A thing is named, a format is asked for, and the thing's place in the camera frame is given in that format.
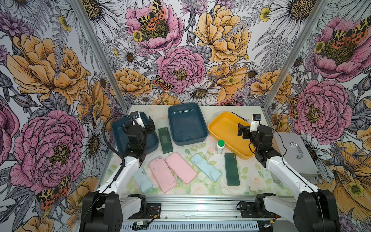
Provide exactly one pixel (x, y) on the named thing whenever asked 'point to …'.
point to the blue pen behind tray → (243, 118)
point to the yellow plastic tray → (224, 127)
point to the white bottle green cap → (220, 147)
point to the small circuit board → (138, 225)
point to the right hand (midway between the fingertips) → (245, 126)
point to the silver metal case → (296, 153)
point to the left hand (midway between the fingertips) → (142, 120)
